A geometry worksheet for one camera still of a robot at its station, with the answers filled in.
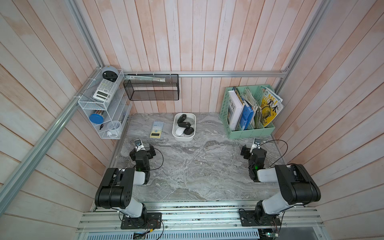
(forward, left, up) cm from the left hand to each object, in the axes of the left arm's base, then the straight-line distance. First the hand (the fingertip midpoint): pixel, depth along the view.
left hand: (143, 146), depth 93 cm
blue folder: (+17, -67, +11) cm, 70 cm away
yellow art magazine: (+26, -86, +11) cm, 90 cm away
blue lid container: (+2, +19, +24) cm, 31 cm away
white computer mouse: (+17, -22, -4) cm, 28 cm away
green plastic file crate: (+12, -59, -2) cm, 60 cm away
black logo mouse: (+21, -26, -2) cm, 34 cm away
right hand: (+2, -70, 0) cm, 70 cm away
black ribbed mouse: (+27, -24, -1) cm, 36 cm away
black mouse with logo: (+16, -29, -3) cm, 33 cm away
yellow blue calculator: (+19, -4, -6) cm, 21 cm away
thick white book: (+18, -58, +18) cm, 63 cm away
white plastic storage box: (+21, -19, -4) cm, 28 cm away
